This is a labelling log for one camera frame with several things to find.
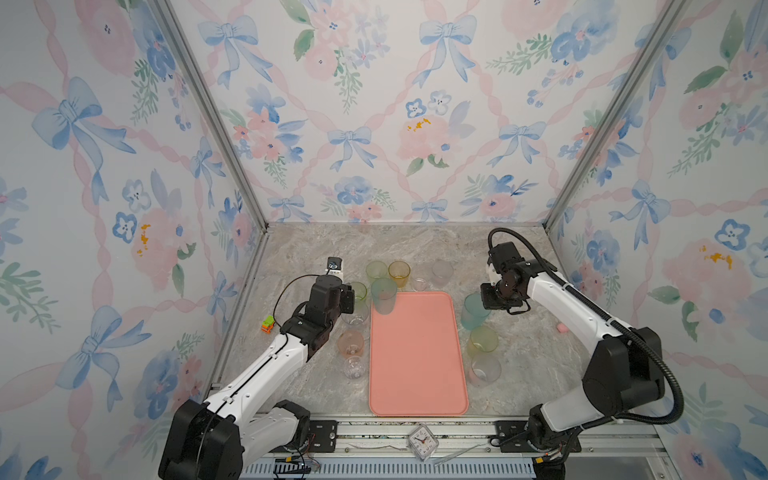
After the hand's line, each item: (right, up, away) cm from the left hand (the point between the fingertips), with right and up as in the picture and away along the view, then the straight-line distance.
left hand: (345, 281), depth 83 cm
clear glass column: (+3, -11, +11) cm, 15 cm away
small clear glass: (+2, -25, +2) cm, 25 cm away
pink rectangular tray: (+20, -24, +1) cm, 31 cm away
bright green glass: (+3, -4, +11) cm, 12 cm away
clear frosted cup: (+23, -1, +20) cm, 31 cm away
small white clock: (+20, -38, -11) cm, 44 cm away
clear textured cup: (+31, +1, +25) cm, 40 cm away
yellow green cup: (+38, -16, -1) cm, 41 cm away
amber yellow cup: (+16, +2, +20) cm, 26 cm away
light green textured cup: (+8, +2, +24) cm, 25 cm away
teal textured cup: (+11, -5, +13) cm, 17 cm away
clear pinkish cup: (+39, -25, +1) cm, 46 cm away
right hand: (+42, -6, +5) cm, 42 cm away
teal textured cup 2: (+37, -9, +3) cm, 38 cm away
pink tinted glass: (+1, -19, +5) cm, 19 cm away
